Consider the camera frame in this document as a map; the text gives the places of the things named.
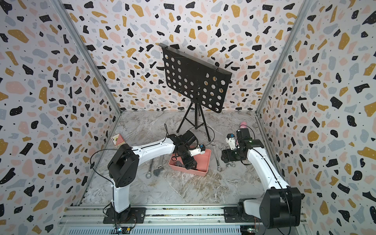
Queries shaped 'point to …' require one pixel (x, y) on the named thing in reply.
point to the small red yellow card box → (118, 140)
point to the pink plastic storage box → (202, 160)
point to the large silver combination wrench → (219, 168)
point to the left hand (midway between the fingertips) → (194, 160)
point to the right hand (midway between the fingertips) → (229, 156)
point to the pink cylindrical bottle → (243, 127)
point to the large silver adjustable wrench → (160, 168)
